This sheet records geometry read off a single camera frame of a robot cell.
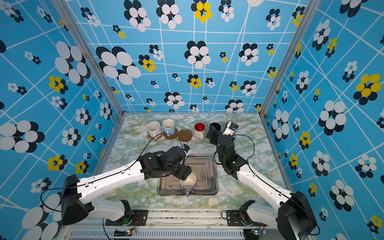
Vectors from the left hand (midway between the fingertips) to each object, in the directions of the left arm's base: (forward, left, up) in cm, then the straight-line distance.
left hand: (188, 169), depth 74 cm
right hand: (+18, -16, +9) cm, 26 cm away
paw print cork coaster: (+26, +23, -12) cm, 37 cm away
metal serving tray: (+9, -9, -17) cm, 21 cm away
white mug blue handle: (+31, +14, -5) cm, 35 cm away
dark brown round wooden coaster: (+30, +13, -14) cm, 36 cm away
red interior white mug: (+34, -6, -11) cm, 36 cm away
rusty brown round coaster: (+32, +4, -14) cm, 35 cm away
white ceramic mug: (+34, +26, -11) cm, 44 cm away
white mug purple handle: (-6, 0, -6) cm, 9 cm away
